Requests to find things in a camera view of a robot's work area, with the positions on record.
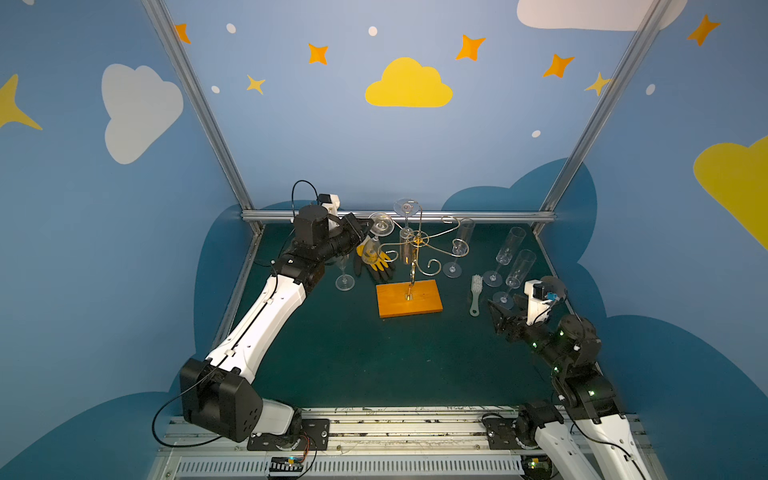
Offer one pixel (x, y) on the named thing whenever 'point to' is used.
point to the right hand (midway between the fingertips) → (507, 296)
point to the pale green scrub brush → (476, 289)
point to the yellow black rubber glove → (378, 264)
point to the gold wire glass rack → (420, 239)
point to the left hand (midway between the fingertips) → (373, 218)
